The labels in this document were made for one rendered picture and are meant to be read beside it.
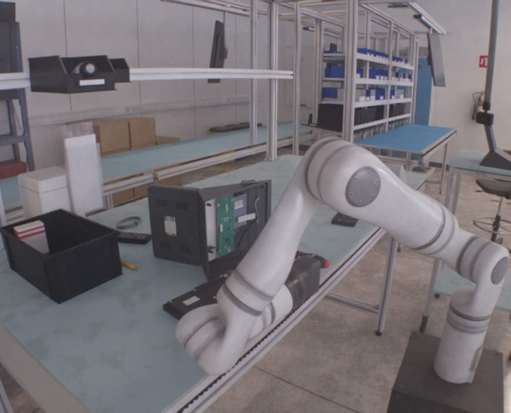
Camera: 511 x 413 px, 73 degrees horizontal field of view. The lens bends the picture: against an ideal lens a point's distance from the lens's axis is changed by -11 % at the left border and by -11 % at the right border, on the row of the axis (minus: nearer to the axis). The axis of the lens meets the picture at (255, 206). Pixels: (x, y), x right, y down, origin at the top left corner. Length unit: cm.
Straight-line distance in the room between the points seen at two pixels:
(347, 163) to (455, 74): 684
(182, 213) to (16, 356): 50
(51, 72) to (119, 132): 338
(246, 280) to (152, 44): 571
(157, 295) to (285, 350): 148
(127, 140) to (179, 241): 357
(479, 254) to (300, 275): 35
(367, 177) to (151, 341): 50
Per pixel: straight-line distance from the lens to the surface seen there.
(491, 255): 81
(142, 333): 80
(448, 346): 92
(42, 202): 121
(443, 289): 249
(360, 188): 50
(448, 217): 67
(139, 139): 465
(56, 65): 110
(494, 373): 104
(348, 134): 354
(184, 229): 100
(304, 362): 224
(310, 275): 74
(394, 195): 55
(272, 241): 53
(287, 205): 55
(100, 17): 564
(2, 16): 258
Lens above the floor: 147
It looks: 19 degrees down
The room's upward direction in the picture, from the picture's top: straight up
